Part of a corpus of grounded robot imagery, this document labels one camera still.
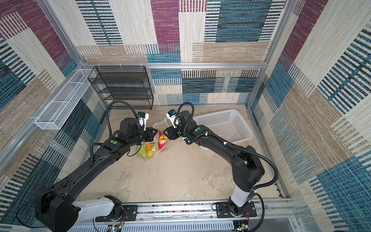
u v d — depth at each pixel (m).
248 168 0.45
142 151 0.91
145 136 0.69
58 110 0.73
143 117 0.69
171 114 0.73
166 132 0.75
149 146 0.92
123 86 1.08
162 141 0.87
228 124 1.08
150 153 0.92
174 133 0.73
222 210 0.73
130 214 0.73
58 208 0.38
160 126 0.74
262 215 0.71
